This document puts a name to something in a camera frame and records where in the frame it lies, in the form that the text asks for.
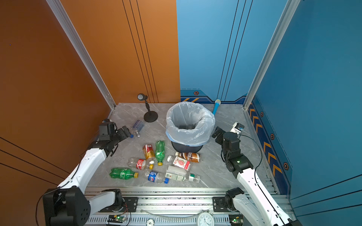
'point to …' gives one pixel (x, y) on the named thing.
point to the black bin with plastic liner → (189, 125)
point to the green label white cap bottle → (175, 176)
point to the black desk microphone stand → (149, 116)
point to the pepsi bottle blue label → (155, 177)
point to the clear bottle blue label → (138, 125)
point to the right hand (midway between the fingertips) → (221, 130)
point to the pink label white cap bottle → (179, 162)
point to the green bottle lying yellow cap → (123, 173)
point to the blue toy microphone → (217, 103)
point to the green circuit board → (119, 218)
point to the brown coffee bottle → (192, 157)
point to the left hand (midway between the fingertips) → (123, 130)
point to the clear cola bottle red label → (139, 164)
